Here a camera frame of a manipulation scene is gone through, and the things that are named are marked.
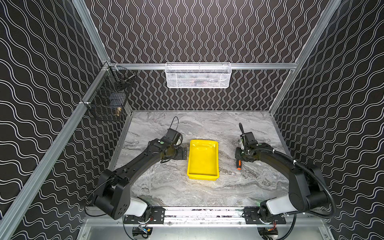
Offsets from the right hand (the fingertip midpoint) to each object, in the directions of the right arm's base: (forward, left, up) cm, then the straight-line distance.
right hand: (239, 155), depth 91 cm
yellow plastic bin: (-2, +22, -2) cm, 23 cm away
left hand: (-5, +33, +8) cm, 34 cm away
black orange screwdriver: (-5, +1, +1) cm, 5 cm away
